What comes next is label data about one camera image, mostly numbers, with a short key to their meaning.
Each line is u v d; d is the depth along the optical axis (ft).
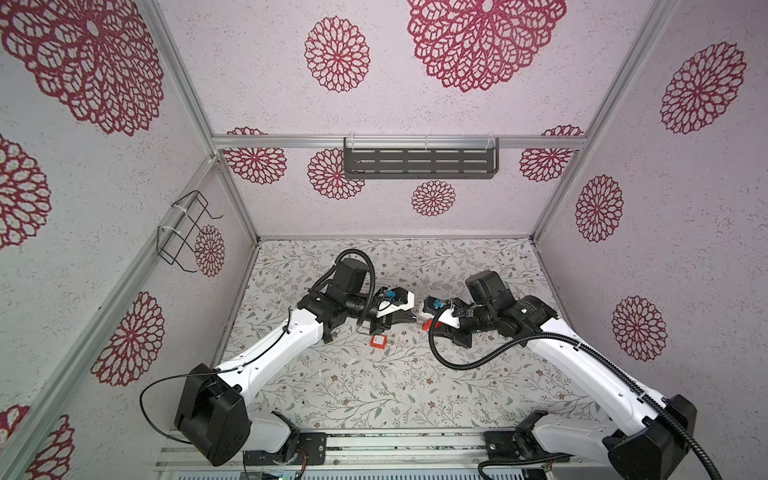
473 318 2.02
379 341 2.99
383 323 2.09
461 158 3.08
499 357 1.62
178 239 2.46
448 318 2.06
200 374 1.39
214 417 1.32
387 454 2.40
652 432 1.25
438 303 1.99
